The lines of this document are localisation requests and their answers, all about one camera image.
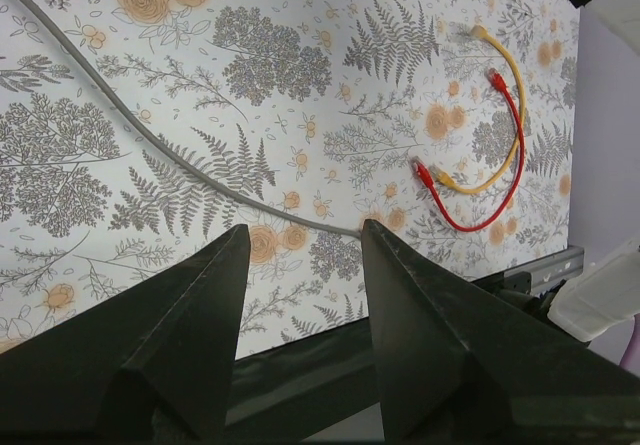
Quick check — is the grey ethernet cable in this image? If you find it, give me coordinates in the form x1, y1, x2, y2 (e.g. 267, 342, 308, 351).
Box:
0, 0, 364, 239

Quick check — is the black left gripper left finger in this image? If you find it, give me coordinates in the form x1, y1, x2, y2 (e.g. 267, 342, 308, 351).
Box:
1, 225, 250, 444

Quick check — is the red ethernet cable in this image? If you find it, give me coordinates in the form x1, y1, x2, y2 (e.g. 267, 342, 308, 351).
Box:
410, 67, 527, 233

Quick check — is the yellow ethernet cable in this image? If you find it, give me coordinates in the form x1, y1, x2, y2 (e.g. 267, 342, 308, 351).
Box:
434, 23, 527, 196

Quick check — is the aluminium table frame rail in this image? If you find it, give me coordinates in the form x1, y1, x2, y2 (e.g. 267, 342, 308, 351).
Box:
503, 245, 584, 295

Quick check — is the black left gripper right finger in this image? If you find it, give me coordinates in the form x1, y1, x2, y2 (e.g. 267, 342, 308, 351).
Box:
361, 220, 639, 444

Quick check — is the floral patterned table mat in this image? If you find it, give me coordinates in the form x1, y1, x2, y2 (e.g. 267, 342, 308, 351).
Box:
1, 0, 579, 356

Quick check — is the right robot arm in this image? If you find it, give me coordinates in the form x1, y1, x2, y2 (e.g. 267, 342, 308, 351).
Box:
547, 236, 639, 342

